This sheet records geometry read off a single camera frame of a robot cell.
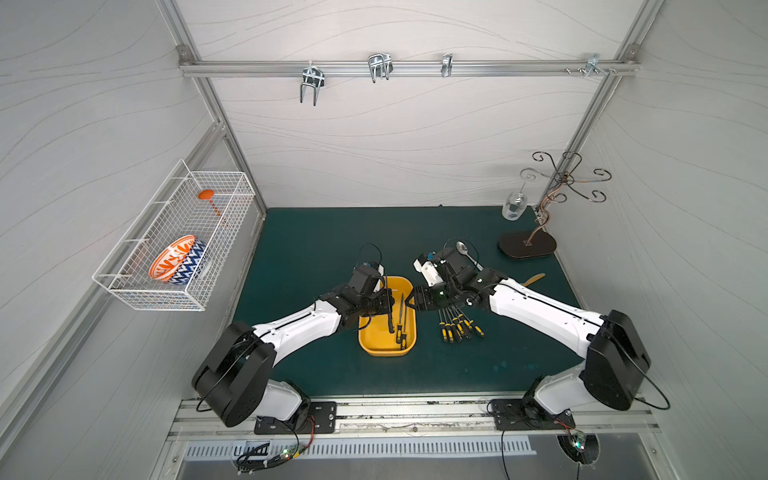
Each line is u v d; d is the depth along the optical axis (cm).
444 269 64
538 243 107
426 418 75
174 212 70
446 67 78
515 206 95
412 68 79
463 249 107
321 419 74
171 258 65
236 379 42
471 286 60
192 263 58
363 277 67
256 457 69
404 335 86
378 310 76
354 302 67
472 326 88
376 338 86
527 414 66
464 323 89
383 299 76
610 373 42
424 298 70
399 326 88
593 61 77
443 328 88
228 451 70
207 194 79
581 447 72
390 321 83
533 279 101
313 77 78
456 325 88
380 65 76
